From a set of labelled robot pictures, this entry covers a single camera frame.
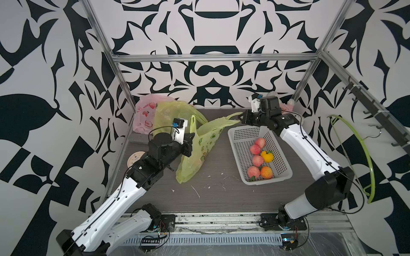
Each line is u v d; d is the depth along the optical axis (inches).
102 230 15.5
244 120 27.1
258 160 35.0
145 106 42.9
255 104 28.4
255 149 37.0
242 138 40.1
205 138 30.5
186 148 23.0
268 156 35.6
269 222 29.2
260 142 38.0
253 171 32.9
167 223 29.2
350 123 28.6
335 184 16.3
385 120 21.5
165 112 43.4
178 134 22.6
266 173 33.4
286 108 42.6
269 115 23.5
